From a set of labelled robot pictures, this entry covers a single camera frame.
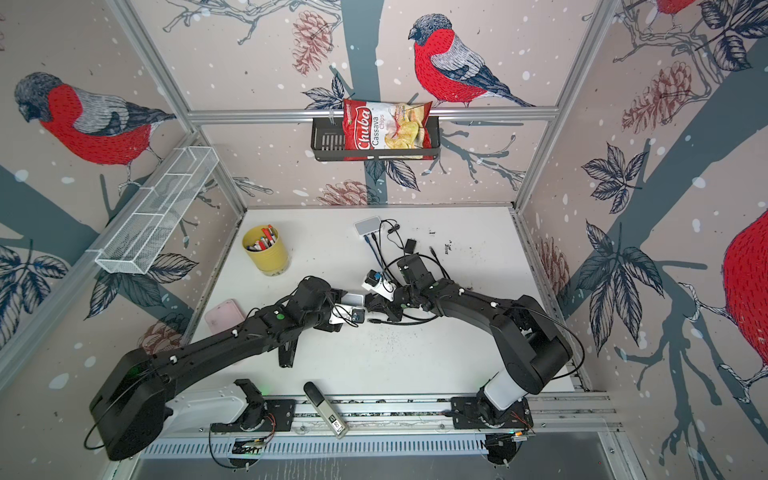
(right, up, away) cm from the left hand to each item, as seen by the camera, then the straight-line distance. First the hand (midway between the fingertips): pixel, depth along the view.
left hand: (342, 298), depth 83 cm
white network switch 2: (+5, +21, +32) cm, 39 cm away
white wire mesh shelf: (-48, +18, -10) cm, 52 cm away
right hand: (+7, -4, +1) cm, 8 cm away
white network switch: (+3, 0, -1) cm, 3 cm away
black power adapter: (+6, -2, -11) cm, 13 cm away
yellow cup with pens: (-29, +15, +14) cm, 35 cm away
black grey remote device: (+1, -28, -13) cm, 31 cm away
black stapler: (-15, -15, -2) cm, 21 cm away
